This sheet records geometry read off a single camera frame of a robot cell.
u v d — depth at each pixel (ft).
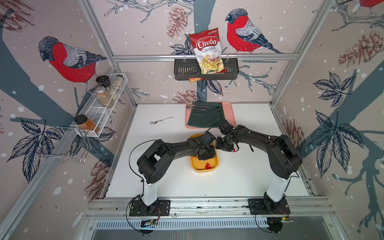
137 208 2.35
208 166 2.87
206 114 3.81
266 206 2.17
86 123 1.99
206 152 2.56
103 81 2.40
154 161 1.58
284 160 1.62
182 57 2.97
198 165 2.79
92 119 2.38
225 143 2.66
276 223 2.29
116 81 2.94
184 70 3.11
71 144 2.16
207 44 2.68
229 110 3.82
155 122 3.59
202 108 3.87
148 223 2.33
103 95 2.34
